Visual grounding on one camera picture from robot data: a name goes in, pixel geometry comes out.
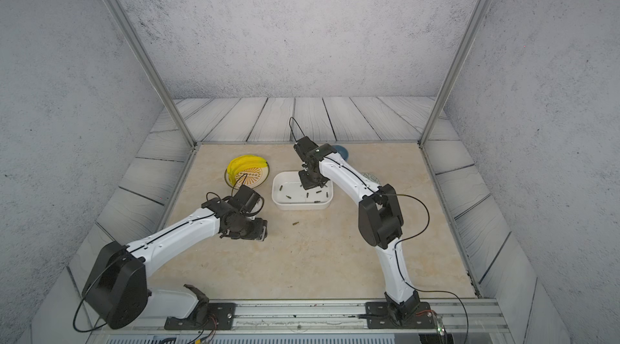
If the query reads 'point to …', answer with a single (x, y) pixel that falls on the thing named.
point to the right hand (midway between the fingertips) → (311, 182)
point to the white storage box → (288, 193)
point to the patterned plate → (253, 178)
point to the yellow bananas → (239, 164)
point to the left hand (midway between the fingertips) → (263, 234)
